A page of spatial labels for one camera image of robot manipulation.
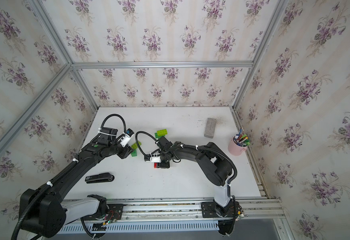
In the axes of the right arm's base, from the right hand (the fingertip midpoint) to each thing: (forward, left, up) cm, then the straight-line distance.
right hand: (160, 161), depth 90 cm
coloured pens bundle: (+12, -50, +9) cm, 52 cm away
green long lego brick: (+13, +2, +10) cm, 16 cm away
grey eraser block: (+25, -34, +1) cm, 42 cm away
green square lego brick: (+4, +17, +1) cm, 17 cm away
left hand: (+3, +17, +12) cm, 21 cm away
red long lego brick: (-4, +2, +5) cm, 7 cm away
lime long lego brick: (+14, -1, +11) cm, 18 cm away
